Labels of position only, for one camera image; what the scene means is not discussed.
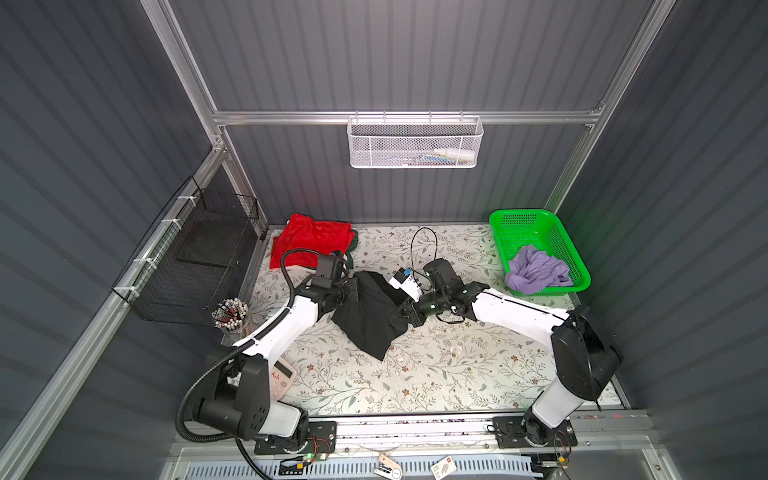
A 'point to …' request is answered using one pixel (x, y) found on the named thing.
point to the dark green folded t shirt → (354, 242)
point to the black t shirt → (367, 321)
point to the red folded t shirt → (301, 232)
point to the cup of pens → (231, 315)
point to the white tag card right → (443, 467)
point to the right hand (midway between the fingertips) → (395, 318)
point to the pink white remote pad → (282, 375)
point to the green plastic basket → (515, 229)
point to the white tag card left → (388, 468)
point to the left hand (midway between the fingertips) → (354, 286)
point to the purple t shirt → (533, 270)
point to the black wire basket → (191, 258)
